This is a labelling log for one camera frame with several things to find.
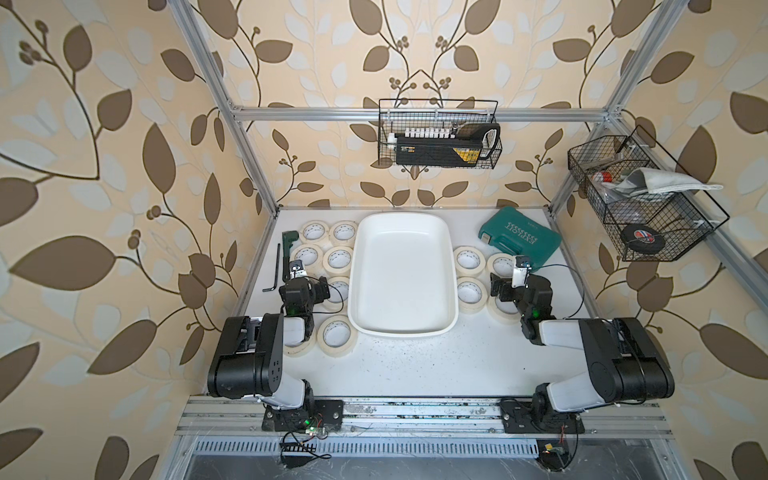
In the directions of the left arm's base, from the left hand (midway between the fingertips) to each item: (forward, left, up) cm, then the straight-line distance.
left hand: (307, 277), depth 94 cm
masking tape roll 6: (-21, -2, -3) cm, 22 cm away
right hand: (+1, -64, +1) cm, 64 cm away
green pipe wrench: (+21, +13, -5) cm, 25 cm away
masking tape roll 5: (-3, -10, -4) cm, 11 cm away
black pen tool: (+6, +13, -6) cm, 16 cm away
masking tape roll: (+23, +3, -5) cm, 24 cm away
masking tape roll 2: (+23, -8, -5) cm, 25 cm away
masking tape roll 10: (-3, -53, -5) cm, 54 cm away
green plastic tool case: (+19, -72, 0) cm, 75 cm away
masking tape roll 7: (-17, -11, -5) cm, 21 cm away
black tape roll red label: (-4, -88, +26) cm, 92 cm away
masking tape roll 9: (+9, -66, -5) cm, 66 cm away
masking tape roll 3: (+13, +3, -5) cm, 14 cm away
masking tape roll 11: (-10, -61, -2) cm, 62 cm away
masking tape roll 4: (+10, -8, -5) cm, 14 cm away
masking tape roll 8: (+11, -54, -5) cm, 56 cm away
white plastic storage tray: (+2, -31, -4) cm, 31 cm away
